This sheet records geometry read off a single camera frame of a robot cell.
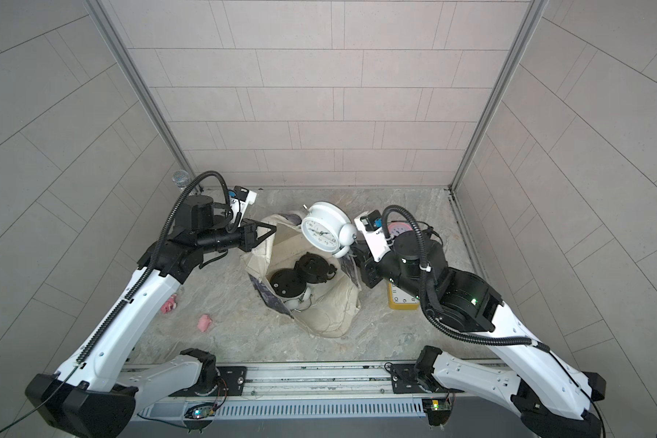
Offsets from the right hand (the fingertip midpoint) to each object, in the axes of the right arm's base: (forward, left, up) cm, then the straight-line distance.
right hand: (351, 247), depth 58 cm
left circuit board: (-24, +38, -30) cm, 54 cm away
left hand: (+10, +18, -4) cm, 21 cm away
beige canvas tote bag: (-3, +6, -29) cm, 30 cm away
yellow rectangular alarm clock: (+1, -15, -32) cm, 35 cm away
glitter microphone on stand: (+31, +49, -4) cm, 58 cm away
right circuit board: (-27, -20, -36) cm, 49 cm away
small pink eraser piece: (-3, +44, -31) cm, 54 cm away
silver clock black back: (+5, +19, -28) cm, 34 cm away
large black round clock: (+11, +11, -28) cm, 32 cm away
